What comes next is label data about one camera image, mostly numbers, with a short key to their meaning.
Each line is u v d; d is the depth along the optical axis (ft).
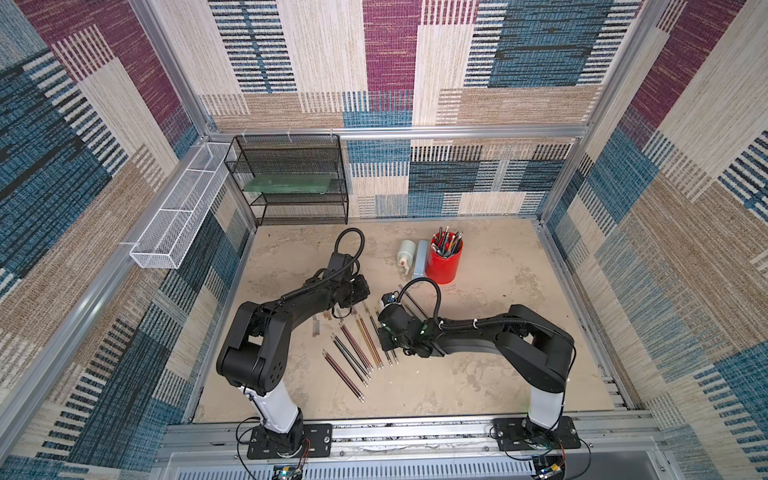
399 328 2.31
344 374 2.73
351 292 2.66
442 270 3.38
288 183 3.10
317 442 2.41
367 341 2.94
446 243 3.11
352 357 2.86
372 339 2.93
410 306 3.17
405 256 3.34
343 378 2.72
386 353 2.86
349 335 3.00
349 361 2.82
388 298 2.71
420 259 3.35
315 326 3.05
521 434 2.40
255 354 1.56
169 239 3.01
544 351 1.58
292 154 3.34
